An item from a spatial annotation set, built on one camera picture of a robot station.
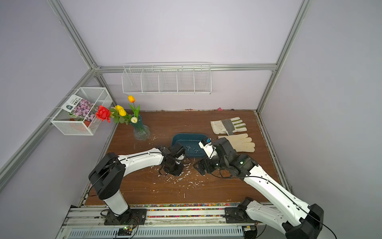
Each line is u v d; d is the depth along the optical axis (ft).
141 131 3.24
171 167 2.41
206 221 2.41
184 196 2.62
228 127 3.63
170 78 3.25
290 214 1.28
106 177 1.50
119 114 2.60
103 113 2.28
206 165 2.01
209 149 2.09
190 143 3.45
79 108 2.41
